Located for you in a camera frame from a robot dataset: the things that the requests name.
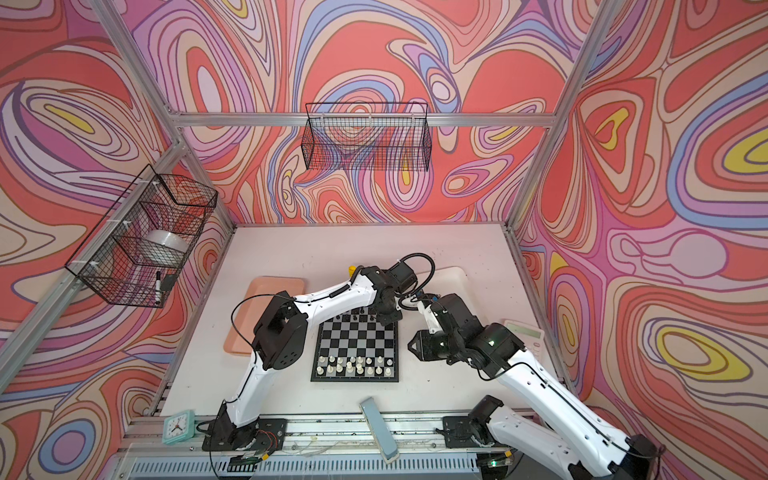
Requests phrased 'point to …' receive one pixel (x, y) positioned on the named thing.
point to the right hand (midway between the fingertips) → (417, 353)
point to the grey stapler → (380, 430)
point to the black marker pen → (158, 287)
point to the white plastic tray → (450, 280)
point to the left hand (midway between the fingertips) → (395, 311)
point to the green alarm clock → (178, 427)
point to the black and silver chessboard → (356, 348)
